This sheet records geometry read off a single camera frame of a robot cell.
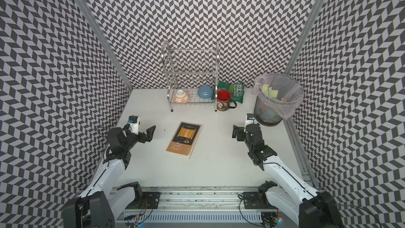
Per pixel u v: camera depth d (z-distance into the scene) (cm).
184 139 92
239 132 75
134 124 71
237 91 115
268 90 93
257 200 72
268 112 88
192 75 115
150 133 78
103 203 43
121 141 64
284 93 91
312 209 39
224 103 101
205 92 109
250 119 71
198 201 75
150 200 73
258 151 60
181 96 102
